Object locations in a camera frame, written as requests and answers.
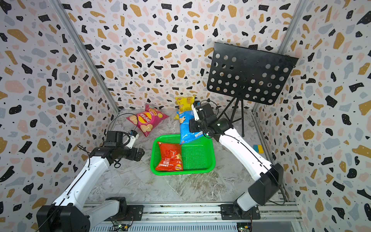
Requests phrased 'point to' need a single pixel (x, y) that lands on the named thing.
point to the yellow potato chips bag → (184, 104)
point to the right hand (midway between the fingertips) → (190, 123)
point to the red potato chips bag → (170, 158)
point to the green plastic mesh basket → (198, 155)
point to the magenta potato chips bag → (148, 119)
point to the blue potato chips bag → (185, 136)
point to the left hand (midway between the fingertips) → (137, 149)
